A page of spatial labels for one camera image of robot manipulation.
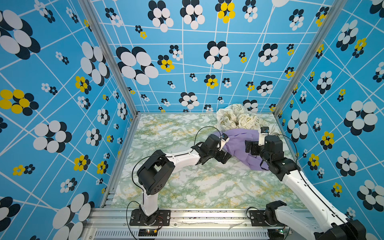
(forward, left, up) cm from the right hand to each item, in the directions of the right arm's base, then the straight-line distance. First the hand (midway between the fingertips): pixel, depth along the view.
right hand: (255, 141), depth 81 cm
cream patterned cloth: (+23, +5, -5) cm, 24 cm away
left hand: (-1, +15, -9) cm, 17 cm away
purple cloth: (+3, +8, -9) cm, 13 cm away
